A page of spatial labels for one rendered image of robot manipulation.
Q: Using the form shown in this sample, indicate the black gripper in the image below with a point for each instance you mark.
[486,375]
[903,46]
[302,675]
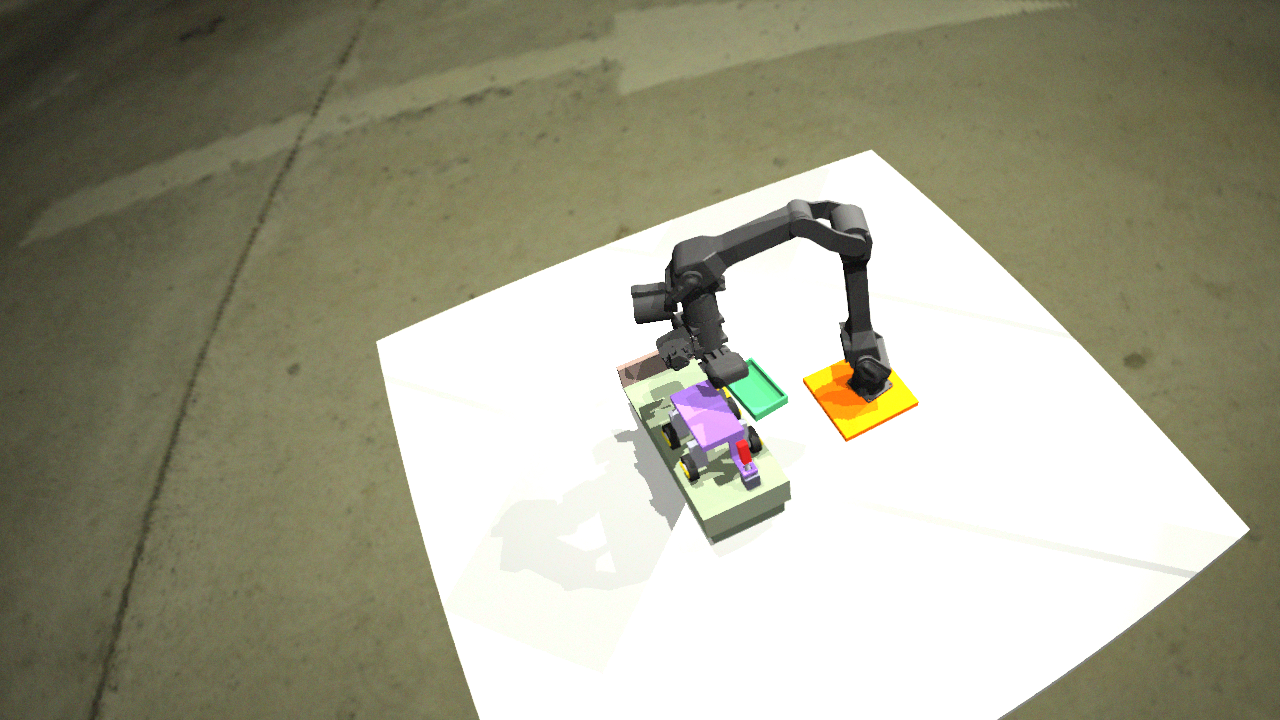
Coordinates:
[721,366]

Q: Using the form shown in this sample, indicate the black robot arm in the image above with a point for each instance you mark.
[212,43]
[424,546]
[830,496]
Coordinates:
[695,274]

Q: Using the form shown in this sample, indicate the red-headed pin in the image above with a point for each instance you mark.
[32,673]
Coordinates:
[744,454]

